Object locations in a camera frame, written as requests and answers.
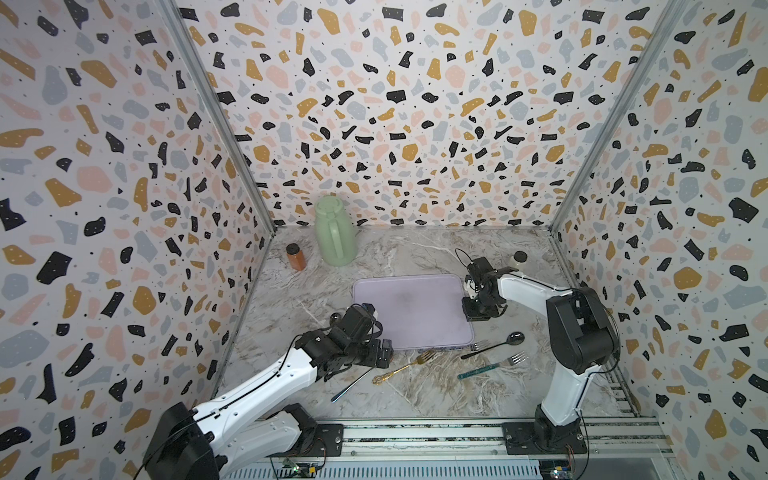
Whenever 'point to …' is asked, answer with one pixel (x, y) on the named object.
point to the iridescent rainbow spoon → (349, 386)
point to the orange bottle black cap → (296, 256)
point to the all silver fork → (480, 344)
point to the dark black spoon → (515, 338)
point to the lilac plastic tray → (417, 311)
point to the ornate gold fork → (423, 358)
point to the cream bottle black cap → (519, 260)
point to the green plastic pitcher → (335, 231)
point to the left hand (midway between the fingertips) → (383, 350)
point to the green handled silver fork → (512, 361)
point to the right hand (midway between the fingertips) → (469, 317)
